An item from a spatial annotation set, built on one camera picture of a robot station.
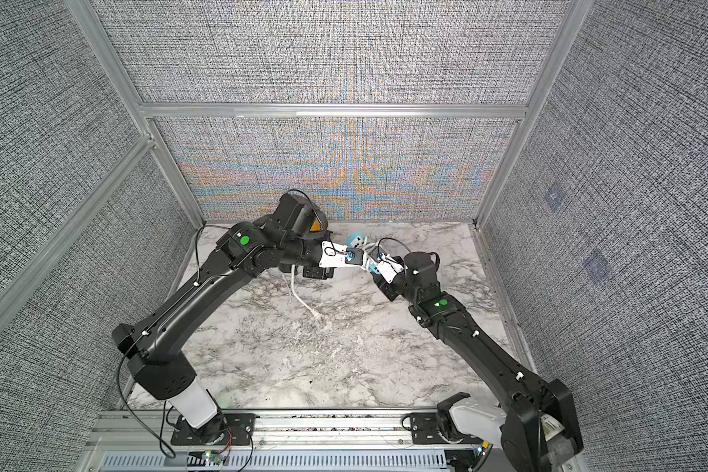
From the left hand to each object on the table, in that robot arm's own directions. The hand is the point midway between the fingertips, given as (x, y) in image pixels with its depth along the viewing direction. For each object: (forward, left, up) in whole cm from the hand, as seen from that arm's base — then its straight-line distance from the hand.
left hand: (350, 250), depth 67 cm
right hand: (+6, -9, -11) cm, 16 cm away
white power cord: (+1, +11, -30) cm, 32 cm away
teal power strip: (+9, -2, -7) cm, 12 cm away
